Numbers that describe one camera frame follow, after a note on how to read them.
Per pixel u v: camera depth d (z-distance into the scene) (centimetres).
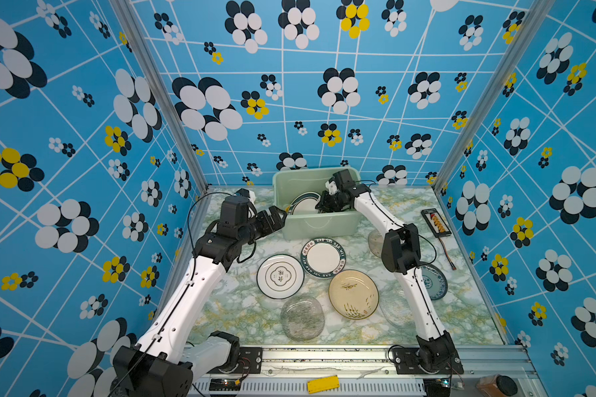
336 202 90
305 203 108
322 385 69
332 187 96
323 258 94
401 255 65
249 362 73
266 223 64
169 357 38
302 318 83
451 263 94
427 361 65
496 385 63
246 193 68
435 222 105
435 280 89
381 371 72
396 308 84
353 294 85
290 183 105
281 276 91
